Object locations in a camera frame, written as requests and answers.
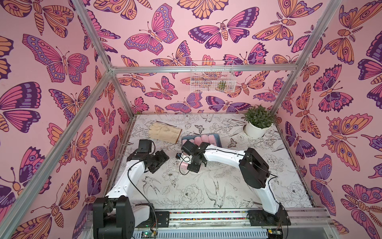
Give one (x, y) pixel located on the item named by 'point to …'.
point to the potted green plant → (257, 119)
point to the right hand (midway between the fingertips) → (190, 167)
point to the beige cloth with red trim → (164, 132)
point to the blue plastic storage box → (218, 143)
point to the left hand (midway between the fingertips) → (166, 159)
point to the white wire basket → (213, 81)
